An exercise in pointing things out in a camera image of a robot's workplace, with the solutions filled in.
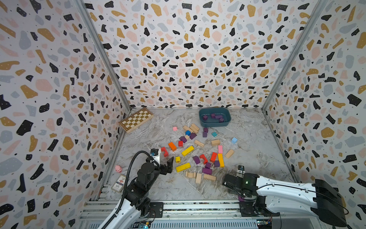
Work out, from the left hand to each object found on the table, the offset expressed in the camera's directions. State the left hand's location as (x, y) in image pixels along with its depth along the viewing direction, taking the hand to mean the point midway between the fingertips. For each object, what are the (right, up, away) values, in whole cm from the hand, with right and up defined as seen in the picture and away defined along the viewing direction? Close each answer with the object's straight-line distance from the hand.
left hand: (167, 156), depth 79 cm
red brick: (+28, -4, +13) cm, 31 cm away
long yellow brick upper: (+11, -1, +18) cm, 21 cm away
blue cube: (+11, +11, +26) cm, 30 cm away
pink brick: (+33, +1, +18) cm, 38 cm away
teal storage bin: (+32, +23, +36) cm, 54 cm away
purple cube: (+24, +22, +34) cm, 47 cm away
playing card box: (-28, -16, +1) cm, 32 cm away
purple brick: (+40, -22, -3) cm, 46 cm away
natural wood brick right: (+39, -2, +16) cm, 42 cm away
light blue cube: (+44, +6, +21) cm, 49 cm away
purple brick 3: (+35, +23, +36) cm, 55 cm away
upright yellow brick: (+33, -6, +13) cm, 36 cm away
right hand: (+37, -20, +1) cm, 42 cm away
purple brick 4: (+17, -5, +13) cm, 22 cm away
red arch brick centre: (+21, -4, +14) cm, 25 cm away
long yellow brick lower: (+8, -9, +9) cm, 15 cm away
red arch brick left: (-4, -1, +16) cm, 16 cm away
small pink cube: (+1, +14, +30) cm, 33 cm away
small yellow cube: (+5, -5, +11) cm, 13 cm away
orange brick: (0, +2, +18) cm, 18 cm away
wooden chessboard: (-34, +18, +30) cm, 49 cm away
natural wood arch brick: (+13, -12, +6) cm, 19 cm away
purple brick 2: (+23, -11, +8) cm, 27 cm away
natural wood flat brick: (+26, -14, +5) cm, 30 cm away
